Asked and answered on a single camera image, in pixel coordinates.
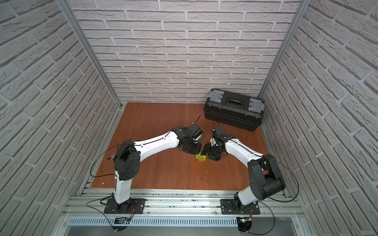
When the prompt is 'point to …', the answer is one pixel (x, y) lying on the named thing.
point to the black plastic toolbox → (234, 109)
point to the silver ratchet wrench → (111, 157)
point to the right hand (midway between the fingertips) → (206, 155)
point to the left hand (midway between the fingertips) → (201, 151)
